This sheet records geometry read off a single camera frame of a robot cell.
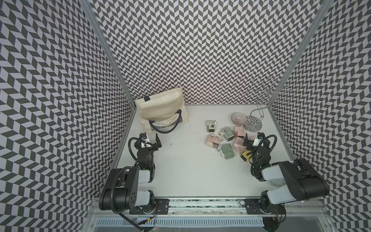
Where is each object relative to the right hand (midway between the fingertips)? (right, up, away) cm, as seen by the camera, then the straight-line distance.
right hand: (254, 136), depth 88 cm
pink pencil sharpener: (-6, +3, +9) cm, 11 cm away
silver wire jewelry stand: (+2, +26, -8) cm, 27 cm away
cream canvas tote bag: (-60, +15, +17) cm, 64 cm away
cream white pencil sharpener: (-26, +6, +13) cm, 30 cm away
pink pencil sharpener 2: (-9, -5, +3) cm, 11 cm away
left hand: (-64, +1, -1) cm, 64 cm away
